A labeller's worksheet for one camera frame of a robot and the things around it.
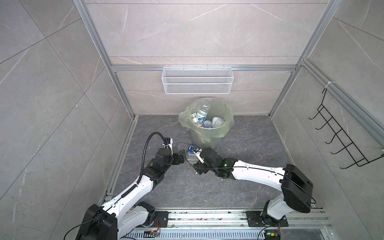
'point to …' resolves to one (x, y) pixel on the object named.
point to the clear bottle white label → (202, 113)
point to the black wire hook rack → (359, 159)
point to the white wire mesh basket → (195, 80)
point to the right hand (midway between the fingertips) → (200, 157)
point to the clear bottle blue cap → (207, 124)
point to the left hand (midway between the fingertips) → (176, 147)
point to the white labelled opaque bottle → (217, 122)
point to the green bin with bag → (204, 137)
